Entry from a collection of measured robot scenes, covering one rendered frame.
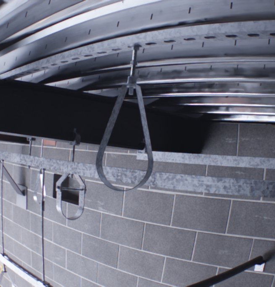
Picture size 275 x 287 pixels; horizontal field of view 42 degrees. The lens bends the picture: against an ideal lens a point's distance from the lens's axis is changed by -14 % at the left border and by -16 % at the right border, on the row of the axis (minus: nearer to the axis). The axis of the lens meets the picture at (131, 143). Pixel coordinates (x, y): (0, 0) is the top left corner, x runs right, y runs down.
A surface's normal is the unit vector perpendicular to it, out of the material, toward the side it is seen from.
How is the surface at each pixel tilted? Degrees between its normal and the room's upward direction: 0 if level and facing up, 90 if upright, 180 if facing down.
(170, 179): 90
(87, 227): 90
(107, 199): 90
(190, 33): 90
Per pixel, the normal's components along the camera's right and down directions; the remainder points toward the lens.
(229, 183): -0.70, -0.10
